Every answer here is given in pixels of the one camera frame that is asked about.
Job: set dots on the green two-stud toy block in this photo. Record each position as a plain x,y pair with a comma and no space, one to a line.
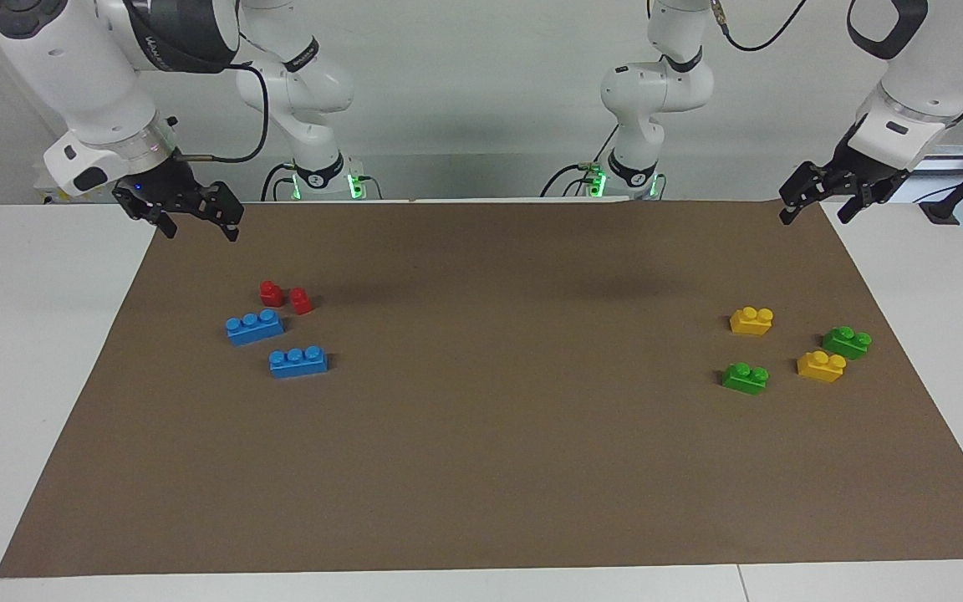
744,380
846,344

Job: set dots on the small red toy block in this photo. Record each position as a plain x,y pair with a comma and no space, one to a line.
271,294
301,302

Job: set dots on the white power strip box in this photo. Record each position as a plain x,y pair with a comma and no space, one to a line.
41,197

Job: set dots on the brown paper mat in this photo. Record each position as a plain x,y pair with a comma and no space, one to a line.
498,451

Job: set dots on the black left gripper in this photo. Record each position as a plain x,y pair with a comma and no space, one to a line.
853,171

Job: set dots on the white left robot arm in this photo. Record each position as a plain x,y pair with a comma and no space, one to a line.
657,84

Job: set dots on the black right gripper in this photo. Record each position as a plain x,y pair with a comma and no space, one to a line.
172,192

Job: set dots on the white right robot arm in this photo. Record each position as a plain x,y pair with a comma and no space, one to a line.
72,67

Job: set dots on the yellow two-stud toy block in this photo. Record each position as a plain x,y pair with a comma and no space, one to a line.
751,322
820,368

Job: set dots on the blue three-stud toy block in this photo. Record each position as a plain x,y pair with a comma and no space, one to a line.
298,364
254,329

